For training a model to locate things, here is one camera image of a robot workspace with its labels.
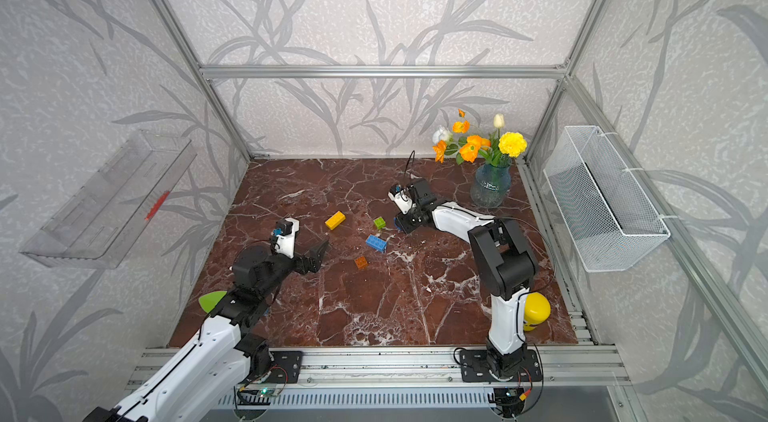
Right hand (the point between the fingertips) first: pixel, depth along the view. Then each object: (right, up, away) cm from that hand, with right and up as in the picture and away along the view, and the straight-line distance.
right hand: (402, 216), depth 98 cm
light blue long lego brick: (-8, -8, -3) cm, 12 cm away
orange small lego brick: (-12, -13, -7) cm, 20 cm away
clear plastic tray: (-67, +2, -32) cm, 74 cm away
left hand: (-24, -4, -18) cm, 30 cm away
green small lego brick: (-7, -3, +1) cm, 8 cm away
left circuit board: (-34, -41, -27) cm, 60 cm away
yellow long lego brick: (-23, -2, +3) cm, 23 cm away
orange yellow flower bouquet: (+18, +24, -4) cm, 31 cm away
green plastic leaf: (-55, -23, -13) cm, 61 cm away
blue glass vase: (+30, +10, +1) cm, 31 cm away
